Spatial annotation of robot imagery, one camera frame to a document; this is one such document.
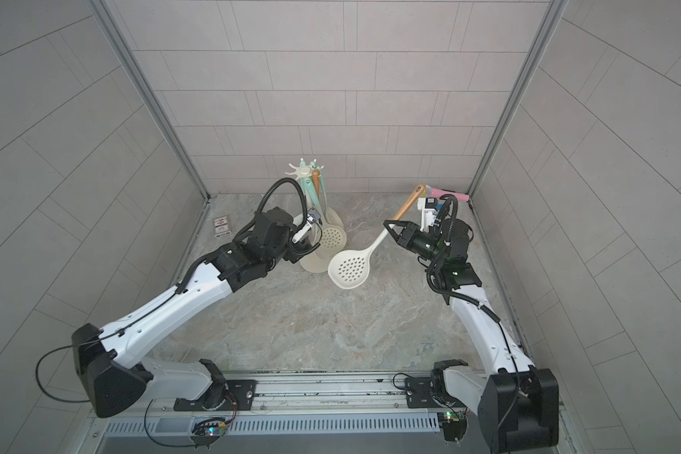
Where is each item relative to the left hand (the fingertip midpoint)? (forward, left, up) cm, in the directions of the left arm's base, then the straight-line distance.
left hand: (300, 222), depth 76 cm
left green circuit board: (-44, +19, -24) cm, 54 cm away
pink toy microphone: (+13, -38, -1) cm, 40 cm away
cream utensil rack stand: (-15, -6, +7) cm, 18 cm away
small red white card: (+17, +35, -24) cm, 45 cm away
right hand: (-3, -23, +2) cm, 23 cm away
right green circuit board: (-43, -40, -26) cm, 64 cm away
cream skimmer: (-12, -14, -4) cm, 19 cm away
